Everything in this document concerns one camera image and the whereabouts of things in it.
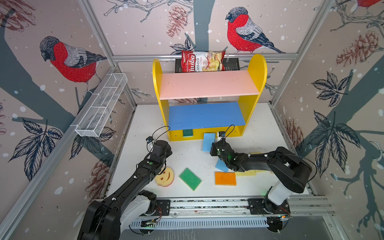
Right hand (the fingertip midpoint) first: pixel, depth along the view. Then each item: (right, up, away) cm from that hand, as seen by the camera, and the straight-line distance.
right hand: (210, 146), depth 91 cm
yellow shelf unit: (-14, +15, +1) cm, 20 cm away
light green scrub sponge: (-13, -16, -10) cm, 23 cm away
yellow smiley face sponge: (-26, -16, -10) cm, 32 cm away
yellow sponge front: (+21, -14, -8) cm, 27 cm away
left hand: (-26, +1, -6) cm, 27 cm away
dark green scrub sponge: (-15, +7, +9) cm, 19 cm away
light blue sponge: (-1, +4, +4) cm, 6 cm away
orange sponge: (+8, -16, -9) cm, 20 cm away
